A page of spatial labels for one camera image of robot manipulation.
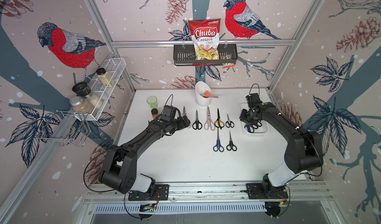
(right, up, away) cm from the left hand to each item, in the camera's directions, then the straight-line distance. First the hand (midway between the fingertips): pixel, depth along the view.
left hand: (187, 121), depth 87 cm
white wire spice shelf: (-47, +34, +5) cm, 58 cm away
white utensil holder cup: (+11, +18, +23) cm, 31 cm away
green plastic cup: (-28, +12, +23) cm, 38 cm away
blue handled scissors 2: (+41, -6, +10) cm, 43 cm away
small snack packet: (+25, +34, +3) cm, 42 cm away
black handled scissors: (+28, -4, +13) cm, 31 cm away
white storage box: (+49, -7, +8) cm, 50 cm away
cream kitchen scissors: (-4, +3, +19) cm, 20 cm away
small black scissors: (+6, -4, +13) cm, 15 cm away
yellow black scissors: (+21, -4, +13) cm, 25 cm away
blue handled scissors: (+19, -16, +2) cm, 25 cm away
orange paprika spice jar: (-22, +4, +7) cm, 24 cm away
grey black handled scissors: (+27, -16, +3) cm, 32 cm away
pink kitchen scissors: (+14, -4, +13) cm, 20 cm away
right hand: (+33, +1, +4) cm, 34 cm away
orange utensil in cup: (+14, +17, +20) cm, 29 cm away
